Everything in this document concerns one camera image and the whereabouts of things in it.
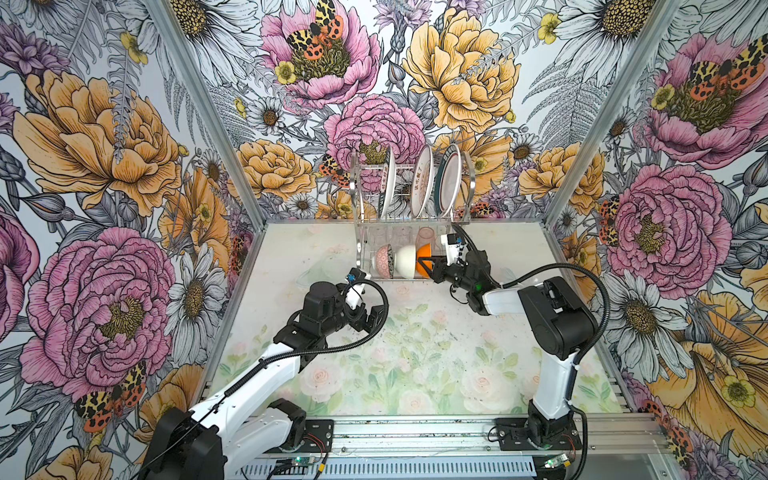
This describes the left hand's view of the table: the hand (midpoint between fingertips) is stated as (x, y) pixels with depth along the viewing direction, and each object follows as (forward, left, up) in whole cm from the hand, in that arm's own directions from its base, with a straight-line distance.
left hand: (372, 305), depth 81 cm
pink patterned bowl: (+16, -4, -1) cm, 16 cm away
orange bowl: (+20, -16, -2) cm, 26 cm away
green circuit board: (-33, +16, -15) cm, 39 cm away
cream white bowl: (+16, -10, -2) cm, 18 cm away
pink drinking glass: (+28, -17, -3) cm, 33 cm away
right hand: (+16, -15, -3) cm, 22 cm away
